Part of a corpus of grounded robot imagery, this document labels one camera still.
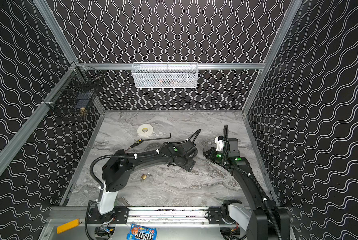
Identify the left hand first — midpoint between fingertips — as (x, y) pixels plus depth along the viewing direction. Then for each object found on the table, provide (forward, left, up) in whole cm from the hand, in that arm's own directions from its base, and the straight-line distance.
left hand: (194, 167), depth 84 cm
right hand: (+5, -6, +6) cm, 10 cm away
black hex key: (+23, +24, -5) cm, 33 cm away
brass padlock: (-4, +29, -6) cm, 30 cm away
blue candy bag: (-31, +25, -5) cm, 40 cm away
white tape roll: (+29, +35, -5) cm, 46 cm away
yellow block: (-30, +61, -5) cm, 68 cm away
